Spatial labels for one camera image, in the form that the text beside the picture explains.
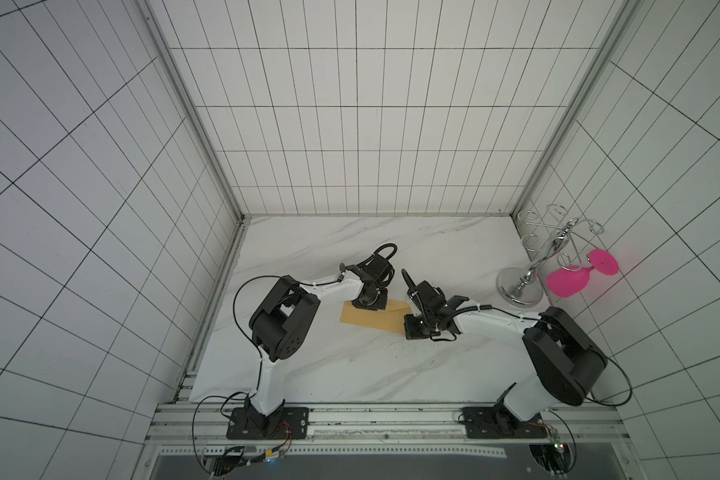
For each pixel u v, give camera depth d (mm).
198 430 726
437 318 669
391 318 900
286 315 531
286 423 724
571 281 812
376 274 759
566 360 444
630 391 719
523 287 967
